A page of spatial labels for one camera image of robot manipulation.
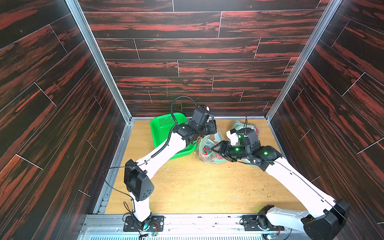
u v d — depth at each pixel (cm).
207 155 70
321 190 42
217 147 67
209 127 68
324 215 38
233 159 64
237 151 60
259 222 66
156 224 72
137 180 44
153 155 47
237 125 103
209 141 89
